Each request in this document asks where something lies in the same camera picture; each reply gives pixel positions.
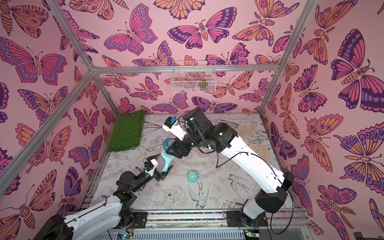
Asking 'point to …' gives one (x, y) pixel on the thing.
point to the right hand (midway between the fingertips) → (172, 143)
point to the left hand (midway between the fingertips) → (167, 158)
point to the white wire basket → (193, 77)
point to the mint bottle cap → (192, 176)
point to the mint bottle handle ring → (168, 158)
